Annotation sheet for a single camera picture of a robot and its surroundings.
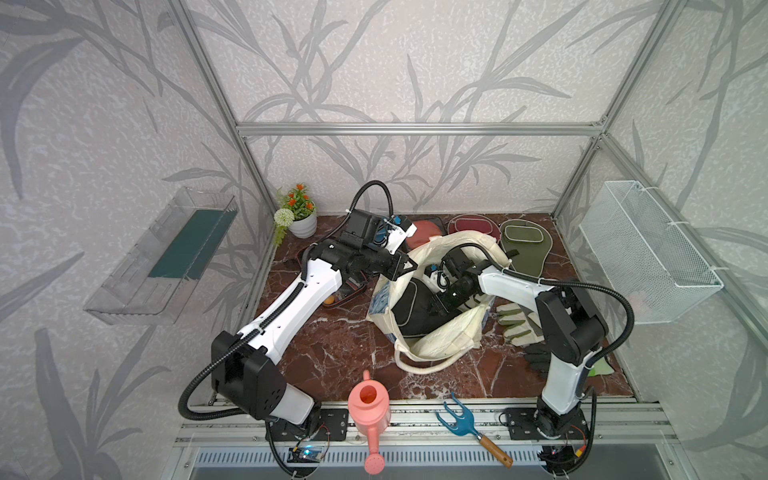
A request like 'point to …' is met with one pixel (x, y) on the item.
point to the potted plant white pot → (304, 227)
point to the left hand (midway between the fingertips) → (416, 266)
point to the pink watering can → (370, 407)
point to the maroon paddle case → (471, 222)
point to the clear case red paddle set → (426, 228)
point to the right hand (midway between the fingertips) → (434, 306)
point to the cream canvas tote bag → (452, 342)
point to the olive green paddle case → (527, 244)
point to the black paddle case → (421, 310)
